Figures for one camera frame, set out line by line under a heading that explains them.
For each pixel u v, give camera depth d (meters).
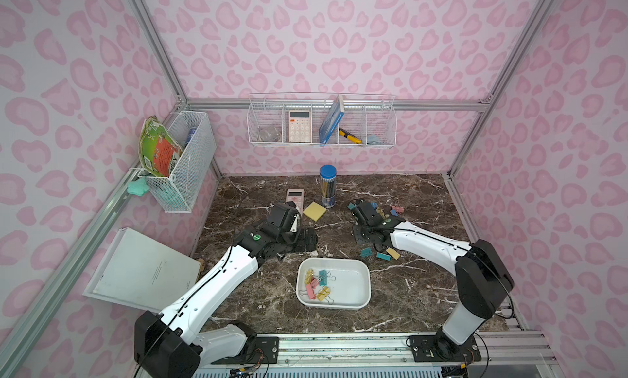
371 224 0.69
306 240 0.66
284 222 0.59
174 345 0.37
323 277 0.86
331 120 0.89
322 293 0.82
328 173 0.96
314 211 1.08
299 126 0.95
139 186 0.63
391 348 0.75
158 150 0.73
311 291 0.83
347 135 0.98
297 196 1.11
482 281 0.45
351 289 0.86
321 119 0.98
